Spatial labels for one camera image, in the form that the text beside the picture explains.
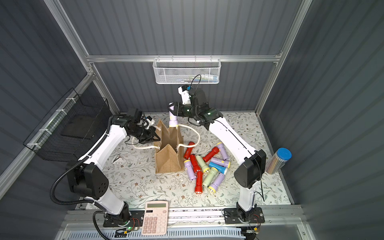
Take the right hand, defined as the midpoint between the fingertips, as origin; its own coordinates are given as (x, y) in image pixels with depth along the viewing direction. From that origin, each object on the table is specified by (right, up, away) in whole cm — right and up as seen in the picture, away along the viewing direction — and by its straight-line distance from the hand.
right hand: (172, 106), depth 72 cm
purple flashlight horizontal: (+27, -31, +19) cm, 45 cm away
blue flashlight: (+27, -34, +15) cm, 46 cm away
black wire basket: (-48, -10, 0) cm, 49 cm away
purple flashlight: (+29, -26, +24) cm, 46 cm away
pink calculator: (-8, -54, 0) cm, 55 cm away
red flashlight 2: (+12, -34, +16) cm, 39 cm away
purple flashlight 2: (+1, -6, -1) cm, 6 cm away
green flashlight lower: (+19, -39, +13) cm, 45 cm away
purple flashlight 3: (+9, -37, +15) cm, 40 cm away
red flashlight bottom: (+13, -43, +9) cm, 46 cm away
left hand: (-7, -17, +8) cm, 20 cm away
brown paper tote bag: (-2, -22, +5) cm, 23 cm away
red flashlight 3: (+24, -25, +24) cm, 42 cm away
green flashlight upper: (+17, -34, +15) cm, 41 cm away
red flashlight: (+7, -25, +24) cm, 36 cm away
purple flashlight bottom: (+24, -40, +11) cm, 48 cm away
